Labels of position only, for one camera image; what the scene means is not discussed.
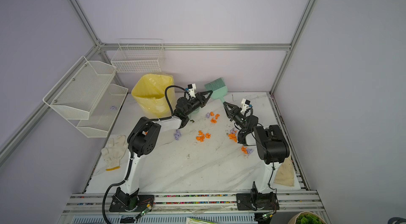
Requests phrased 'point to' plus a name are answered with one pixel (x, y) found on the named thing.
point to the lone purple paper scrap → (177, 134)
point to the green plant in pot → (306, 217)
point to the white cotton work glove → (116, 149)
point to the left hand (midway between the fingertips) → (213, 91)
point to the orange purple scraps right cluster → (232, 136)
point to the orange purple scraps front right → (246, 150)
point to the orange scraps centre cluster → (201, 137)
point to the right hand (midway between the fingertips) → (222, 105)
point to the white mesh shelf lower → (102, 116)
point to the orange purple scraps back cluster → (212, 114)
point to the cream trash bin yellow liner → (149, 93)
